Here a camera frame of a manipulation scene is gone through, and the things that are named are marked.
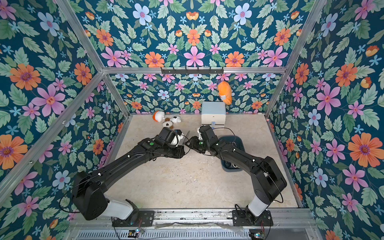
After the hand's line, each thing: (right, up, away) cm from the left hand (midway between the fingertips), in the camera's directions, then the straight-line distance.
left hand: (186, 152), depth 80 cm
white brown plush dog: (-17, +17, +31) cm, 39 cm away
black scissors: (0, +8, +4) cm, 9 cm away
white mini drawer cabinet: (+16, +23, +22) cm, 36 cm away
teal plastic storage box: (+24, -10, +12) cm, 29 cm away
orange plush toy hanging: (+24, +37, +17) cm, 47 cm away
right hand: (0, +4, +3) cm, 5 cm away
